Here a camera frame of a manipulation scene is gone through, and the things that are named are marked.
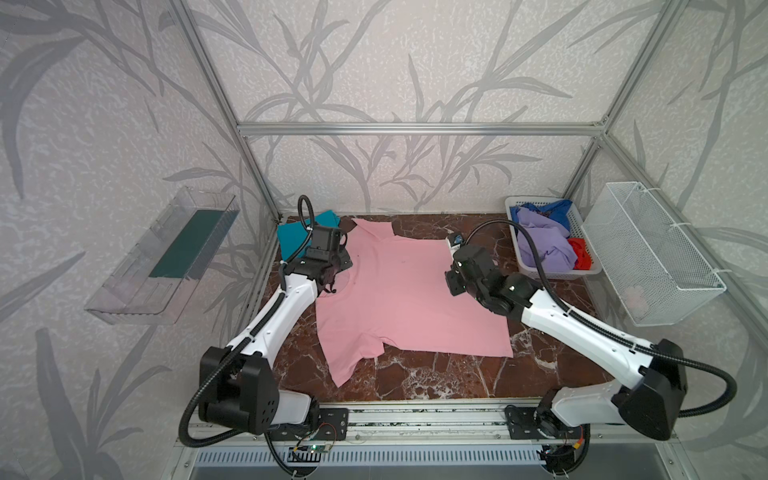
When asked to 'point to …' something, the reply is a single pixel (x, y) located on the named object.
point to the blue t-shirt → (558, 210)
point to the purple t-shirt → (556, 252)
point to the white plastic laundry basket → (526, 273)
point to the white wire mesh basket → (657, 274)
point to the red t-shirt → (583, 260)
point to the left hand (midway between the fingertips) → (344, 247)
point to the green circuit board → (323, 448)
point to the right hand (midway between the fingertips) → (454, 257)
